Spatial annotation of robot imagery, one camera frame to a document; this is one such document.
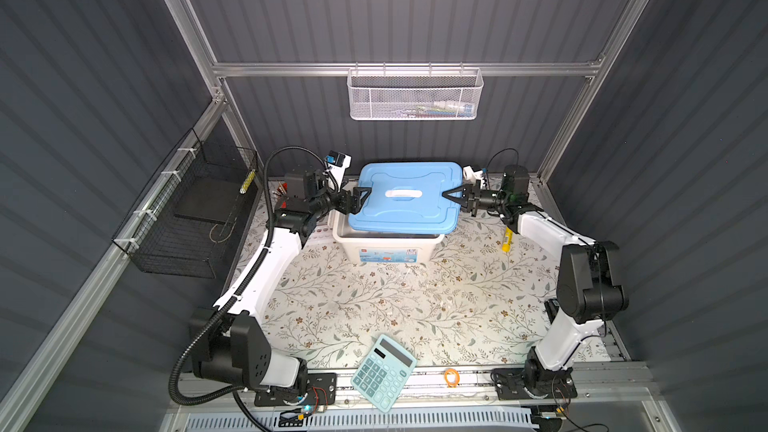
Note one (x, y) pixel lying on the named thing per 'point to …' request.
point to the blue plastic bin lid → (408, 197)
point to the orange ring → (452, 377)
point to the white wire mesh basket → (414, 94)
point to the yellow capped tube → (506, 246)
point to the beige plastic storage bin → (368, 247)
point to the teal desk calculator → (384, 374)
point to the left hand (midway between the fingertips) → (358, 184)
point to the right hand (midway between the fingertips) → (447, 200)
